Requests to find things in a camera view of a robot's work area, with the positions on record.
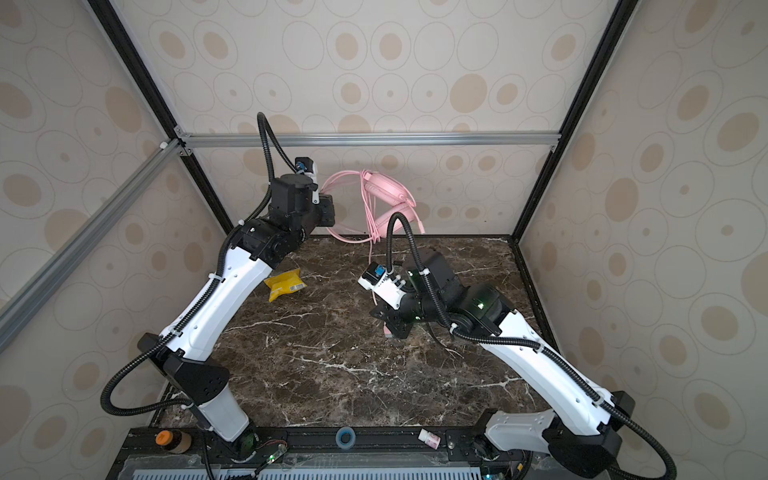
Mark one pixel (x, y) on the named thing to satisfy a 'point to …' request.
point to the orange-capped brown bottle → (174, 441)
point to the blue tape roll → (345, 430)
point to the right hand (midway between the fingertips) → (375, 310)
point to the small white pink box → (429, 438)
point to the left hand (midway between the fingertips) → (331, 190)
